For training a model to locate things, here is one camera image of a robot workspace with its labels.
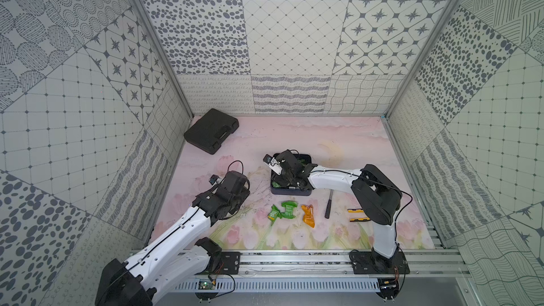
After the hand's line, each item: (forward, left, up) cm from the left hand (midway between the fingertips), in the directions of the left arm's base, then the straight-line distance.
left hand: (247, 187), depth 81 cm
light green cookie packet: (-6, -10, -10) cm, 16 cm away
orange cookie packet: (-7, -24, -11) cm, 27 cm away
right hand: (+13, -12, -8) cm, 19 cm away
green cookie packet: (-3, -16, -11) cm, 20 cm away
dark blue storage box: (+20, -23, -10) cm, 33 cm away
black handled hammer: (-4, -32, -12) cm, 35 cm away
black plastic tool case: (+36, +28, -8) cm, 46 cm away
